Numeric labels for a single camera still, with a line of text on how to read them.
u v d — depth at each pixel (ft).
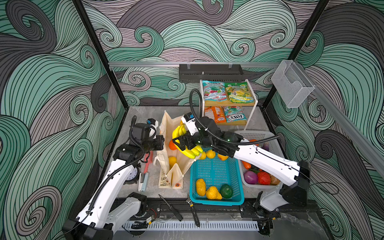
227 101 2.53
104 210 1.26
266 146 2.89
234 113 2.99
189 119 1.92
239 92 2.55
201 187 2.50
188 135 1.94
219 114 3.01
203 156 2.89
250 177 2.55
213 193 2.43
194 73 3.12
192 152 2.08
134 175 2.69
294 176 1.32
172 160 2.82
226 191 2.44
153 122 2.13
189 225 2.29
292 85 2.55
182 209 2.44
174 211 2.39
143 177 2.67
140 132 1.74
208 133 1.58
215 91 2.56
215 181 2.74
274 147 2.85
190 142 1.94
